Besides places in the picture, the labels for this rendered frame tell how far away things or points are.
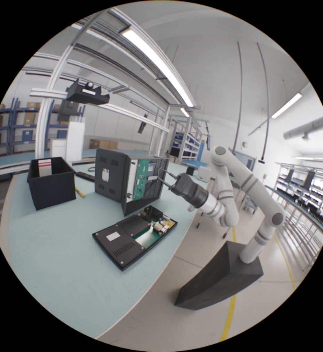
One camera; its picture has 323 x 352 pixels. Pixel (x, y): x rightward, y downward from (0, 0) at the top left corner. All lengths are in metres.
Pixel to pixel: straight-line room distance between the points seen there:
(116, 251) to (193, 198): 0.28
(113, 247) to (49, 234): 0.20
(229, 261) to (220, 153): 0.54
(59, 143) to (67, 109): 1.41
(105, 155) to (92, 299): 0.45
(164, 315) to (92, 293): 1.07
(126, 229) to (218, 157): 0.48
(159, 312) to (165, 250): 1.03
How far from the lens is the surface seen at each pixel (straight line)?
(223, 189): 0.51
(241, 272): 0.65
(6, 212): 0.58
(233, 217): 0.48
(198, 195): 0.38
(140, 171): 0.39
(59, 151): 0.75
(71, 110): 2.14
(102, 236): 0.31
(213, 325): 1.50
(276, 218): 0.56
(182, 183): 0.37
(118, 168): 0.43
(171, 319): 1.32
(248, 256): 0.67
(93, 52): 1.10
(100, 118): 4.93
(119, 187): 0.45
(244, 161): 7.16
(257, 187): 0.53
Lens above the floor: 1.27
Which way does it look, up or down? 16 degrees down
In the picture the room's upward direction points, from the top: 13 degrees clockwise
